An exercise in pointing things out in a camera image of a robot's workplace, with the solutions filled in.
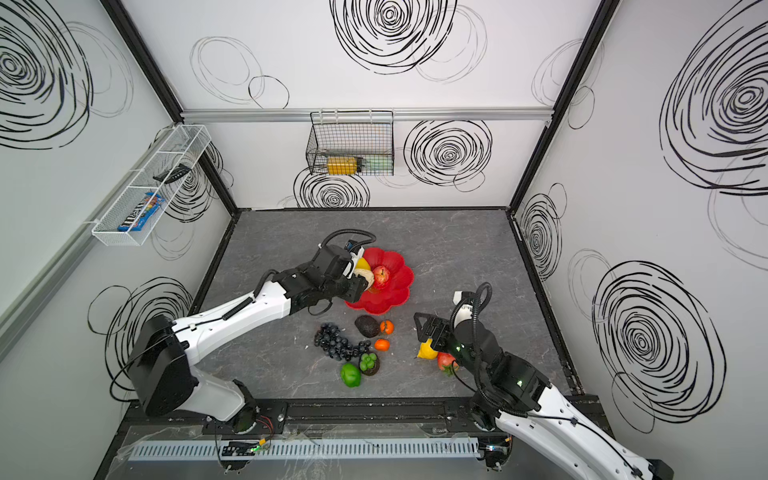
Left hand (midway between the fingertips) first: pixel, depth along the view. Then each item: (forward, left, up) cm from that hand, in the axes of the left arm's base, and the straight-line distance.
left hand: (363, 280), depth 82 cm
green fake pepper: (-22, +2, -12) cm, 25 cm away
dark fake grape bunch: (-15, +7, -10) cm, 19 cm away
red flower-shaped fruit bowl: (+4, -9, -13) cm, 17 cm away
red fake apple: (+7, -4, -9) cm, 13 cm away
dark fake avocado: (-9, -1, -11) cm, 14 cm away
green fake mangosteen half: (-19, -3, -10) cm, 22 cm away
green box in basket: (+30, -3, +16) cm, 34 cm away
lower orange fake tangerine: (-13, -6, -12) cm, 19 cm away
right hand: (-12, -16, +2) cm, 20 cm away
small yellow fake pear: (-15, -18, -11) cm, 26 cm away
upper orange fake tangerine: (-8, -7, -13) cm, 16 cm away
